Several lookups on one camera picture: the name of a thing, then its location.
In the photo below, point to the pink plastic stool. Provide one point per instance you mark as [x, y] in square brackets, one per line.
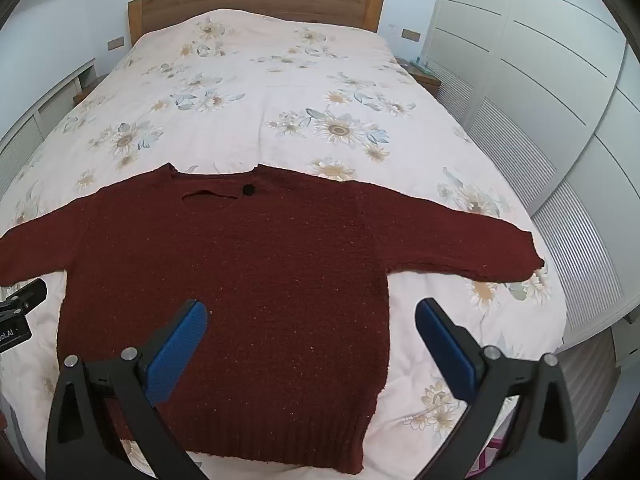
[492, 455]

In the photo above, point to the floral bed quilt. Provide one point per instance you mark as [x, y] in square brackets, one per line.
[280, 110]

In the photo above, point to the wooden nightstand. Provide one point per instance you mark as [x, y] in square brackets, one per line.
[425, 74]

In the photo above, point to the dark red knit sweater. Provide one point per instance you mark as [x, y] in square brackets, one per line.
[225, 310]

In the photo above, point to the wall switch plate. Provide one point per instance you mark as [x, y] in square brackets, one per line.
[411, 34]
[116, 42]

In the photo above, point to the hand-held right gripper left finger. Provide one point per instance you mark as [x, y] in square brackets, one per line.
[180, 342]

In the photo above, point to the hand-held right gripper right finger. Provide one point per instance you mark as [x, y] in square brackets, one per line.
[445, 345]

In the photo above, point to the wooden headboard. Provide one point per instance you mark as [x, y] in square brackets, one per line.
[260, 5]

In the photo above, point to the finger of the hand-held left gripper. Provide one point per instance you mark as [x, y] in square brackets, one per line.
[29, 294]

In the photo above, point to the white radiator cover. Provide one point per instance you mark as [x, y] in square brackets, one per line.
[35, 120]

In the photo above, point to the white louvered wardrobe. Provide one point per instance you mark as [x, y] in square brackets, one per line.
[540, 125]

